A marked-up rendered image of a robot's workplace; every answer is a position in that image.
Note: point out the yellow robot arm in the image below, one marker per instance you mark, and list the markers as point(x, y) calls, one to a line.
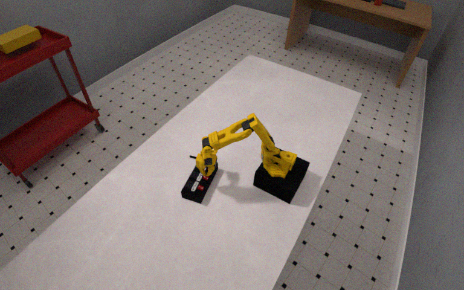
point(251, 124)

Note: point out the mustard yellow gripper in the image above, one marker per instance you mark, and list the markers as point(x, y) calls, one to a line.
point(199, 163)

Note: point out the black power strip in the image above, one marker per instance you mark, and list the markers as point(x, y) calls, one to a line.
point(197, 185)

